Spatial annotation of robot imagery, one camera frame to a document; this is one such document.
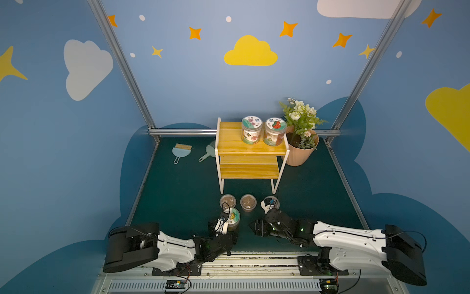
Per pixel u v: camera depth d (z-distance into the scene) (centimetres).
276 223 58
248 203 87
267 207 73
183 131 127
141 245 49
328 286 73
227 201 88
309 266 75
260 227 70
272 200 73
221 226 71
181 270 65
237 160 91
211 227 76
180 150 115
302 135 99
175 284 72
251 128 69
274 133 68
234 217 80
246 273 73
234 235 75
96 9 68
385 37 77
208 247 64
